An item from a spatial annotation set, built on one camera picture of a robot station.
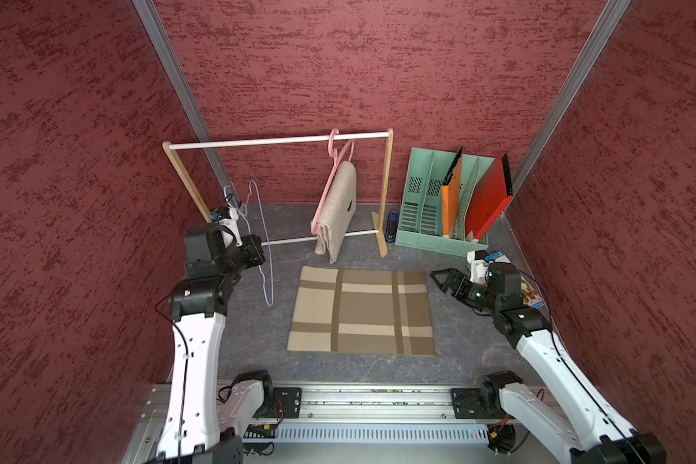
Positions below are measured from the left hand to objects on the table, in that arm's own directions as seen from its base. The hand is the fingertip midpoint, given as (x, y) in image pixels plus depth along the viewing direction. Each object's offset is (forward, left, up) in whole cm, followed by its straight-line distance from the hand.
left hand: (259, 246), depth 70 cm
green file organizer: (+38, -51, -30) cm, 71 cm away
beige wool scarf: (+20, -19, -10) cm, 29 cm away
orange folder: (+23, -53, -4) cm, 58 cm away
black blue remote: (+31, -38, -29) cm, 57 cm away
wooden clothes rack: (+28, -33, -25) cm, 50 cm away
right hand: (-2, -47, -14) cm, 49 cm away
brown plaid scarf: (-4, -26, -29) cm, 40 cm away
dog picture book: (+2, -82, -29) cm, 87 cm away
